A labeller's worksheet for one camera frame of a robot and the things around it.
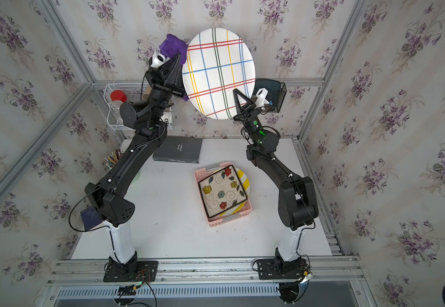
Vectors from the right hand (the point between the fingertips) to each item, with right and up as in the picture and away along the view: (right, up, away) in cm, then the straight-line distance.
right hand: (233, 96), depth 58 cm
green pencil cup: (-57, -21, +33) cm, 70 cm away
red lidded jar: (-55, +11, +34) cm, 65 cm away
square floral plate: (-4, -36, +33) cm, 49 cm away
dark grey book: (-29, -15, +53) cm, 62 cm away
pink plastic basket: (+7, -42, +25) cm, 49 cm away
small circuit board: (-40, -70, +13) cm, 81 cm away
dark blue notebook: (-64, -47, +29) cm, 85 cm away
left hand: (-11, +4, -13) cm, 18 cm away
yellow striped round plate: (+7, -32, +31) cm, 45 cm away
